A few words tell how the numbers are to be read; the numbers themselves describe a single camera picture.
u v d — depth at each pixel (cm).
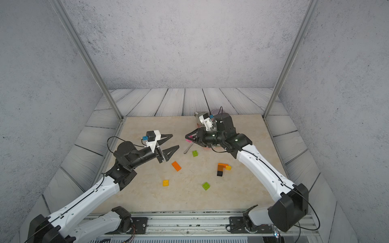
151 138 55
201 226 74
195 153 98
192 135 70
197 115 112
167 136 67
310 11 71
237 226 72
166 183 87
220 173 89
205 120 67
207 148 102
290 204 38
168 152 63
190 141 69
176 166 94
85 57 87
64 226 40
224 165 92
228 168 91
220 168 92
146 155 59
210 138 62
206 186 85
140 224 73
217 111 119
